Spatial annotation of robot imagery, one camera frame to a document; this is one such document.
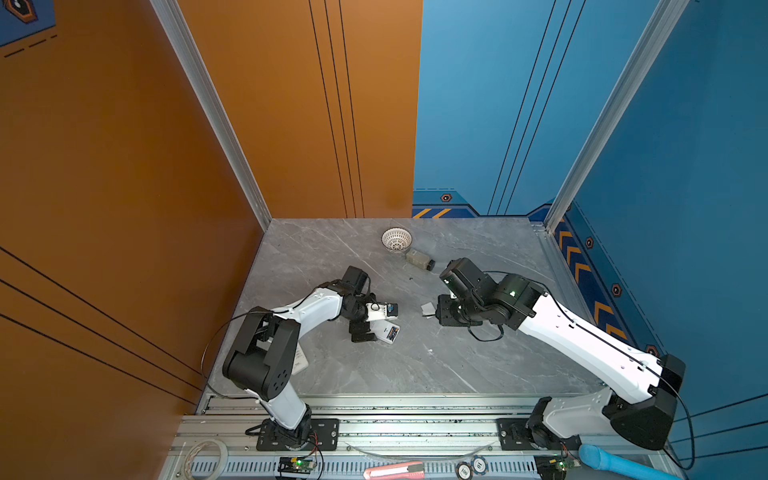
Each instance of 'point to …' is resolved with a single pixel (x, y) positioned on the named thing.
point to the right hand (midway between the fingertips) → (433, 316)
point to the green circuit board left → (296, 465)
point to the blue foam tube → (596, 458)
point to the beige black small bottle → (420, 259)
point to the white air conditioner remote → (384, 330)
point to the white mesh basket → (396, 239)
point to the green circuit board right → (551, 466)
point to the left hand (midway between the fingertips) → (372, 315)
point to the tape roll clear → (224, 458)
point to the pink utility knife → (409, 470)
